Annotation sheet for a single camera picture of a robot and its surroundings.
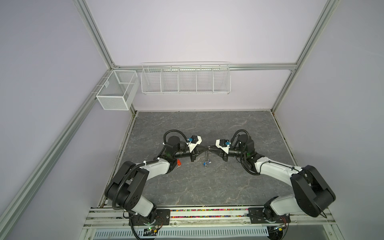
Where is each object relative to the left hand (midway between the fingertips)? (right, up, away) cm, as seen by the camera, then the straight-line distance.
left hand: (207, 149), depth 79 cm
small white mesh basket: (-59, +35, +20) cm, 72 cm away
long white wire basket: (-13, +44, +19) cm, 50 cm away
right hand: (+2, +1, +1) cm, 2 cm away
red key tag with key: (-17, -11, +14) cm, 25 cm away
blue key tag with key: (0, -11, +14) cm, 18 cm away
